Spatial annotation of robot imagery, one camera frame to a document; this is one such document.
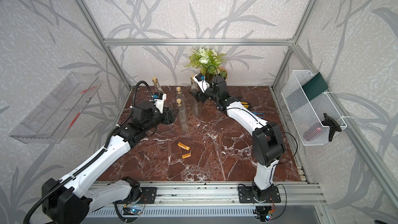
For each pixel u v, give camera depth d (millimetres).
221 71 1050
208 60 946
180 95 881
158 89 865
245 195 727
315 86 737
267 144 477
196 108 1021
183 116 912
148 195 731
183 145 890
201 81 706
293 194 752
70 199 370
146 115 559
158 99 654
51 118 655
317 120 596
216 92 678
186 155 869
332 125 566
